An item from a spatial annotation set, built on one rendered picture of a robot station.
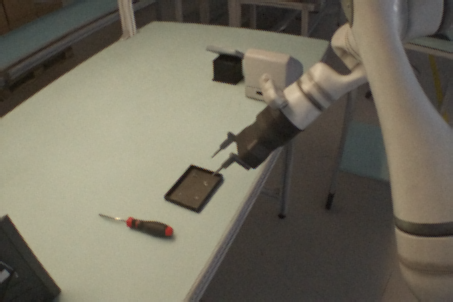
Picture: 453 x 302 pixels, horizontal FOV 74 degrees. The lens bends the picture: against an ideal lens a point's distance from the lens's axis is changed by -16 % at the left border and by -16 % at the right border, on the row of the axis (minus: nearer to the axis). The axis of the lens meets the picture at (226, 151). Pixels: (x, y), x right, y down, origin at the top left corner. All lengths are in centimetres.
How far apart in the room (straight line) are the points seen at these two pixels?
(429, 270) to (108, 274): 52
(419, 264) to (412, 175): 7
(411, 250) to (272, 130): 38
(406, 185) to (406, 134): 4
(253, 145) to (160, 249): 25
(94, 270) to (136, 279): 8
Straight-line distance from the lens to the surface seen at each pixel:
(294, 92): 59
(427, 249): 28
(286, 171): 176
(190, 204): 71
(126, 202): 75
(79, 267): 68
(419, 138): 26
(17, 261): 58
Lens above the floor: 152
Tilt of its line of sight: 39 degrees down
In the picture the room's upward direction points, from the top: 3 degrees counter-clockwise
